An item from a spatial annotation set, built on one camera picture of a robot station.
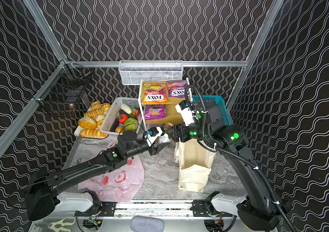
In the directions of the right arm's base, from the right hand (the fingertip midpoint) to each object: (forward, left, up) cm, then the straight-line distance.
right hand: (172, 128), depth 61 cm
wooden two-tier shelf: (+26, -1, -20) cm, 32 cm away
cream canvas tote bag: (+1, -14, -37) cm, 39 cm away
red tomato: (+31, +36, -29) cm, 55 cm away
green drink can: (-2, +3, -5) cm, 6 cm away
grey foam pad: (-31, +14, -34) cm, 48 cm away
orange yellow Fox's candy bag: (+24, +9, -1) cm, 26 cm away
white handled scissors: (-32, +53, -34) cm, 71 cm away
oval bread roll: (+27, +61, -29) cm, 73 cm away
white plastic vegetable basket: (+47, +33, -27) cm, 64 cm away
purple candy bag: (+24, +11, -15) cm, 30 cm away
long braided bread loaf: (+20, +56, -32) cm, 67 cm away
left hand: (0, +2, -7) cm, 7 cm away
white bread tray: (+22, +68, -34) cm, 79 cm away
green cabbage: (+25, +29, -28) cm, 47 cm away
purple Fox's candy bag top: (+29, -3, -2) cm, 29 cm away
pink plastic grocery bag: (-13, +28, -35) cm, 46 cm away
